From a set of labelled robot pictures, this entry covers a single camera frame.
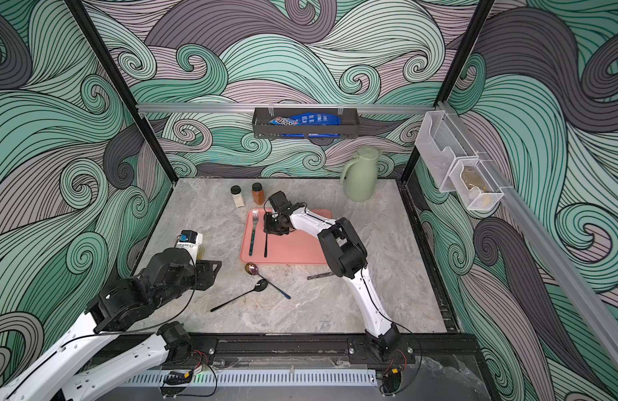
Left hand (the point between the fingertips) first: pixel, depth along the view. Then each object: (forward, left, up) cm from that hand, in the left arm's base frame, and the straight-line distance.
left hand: (217, 261), depth 68 cm
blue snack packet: (+52, -25, +13) cm, 59 cm away
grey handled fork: (+6, -30, -23) cm, 39 cm away
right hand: (+25, -10, -22) cm, 34 cm away
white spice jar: (+39, +5, -13) cm, 41 cm away
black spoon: (+1, -9, -22) cm, 23 cm away
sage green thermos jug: (+41, -47, -5) cm, 63 cm away
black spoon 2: (+18, -9, -23) cm, 30 cm away
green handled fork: (+30, -3, -22) cm, 37 cm away
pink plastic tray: (+18, -20, -26) cm, 37 cm away
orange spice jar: (+38, -5, -15) cm, 41 cm away
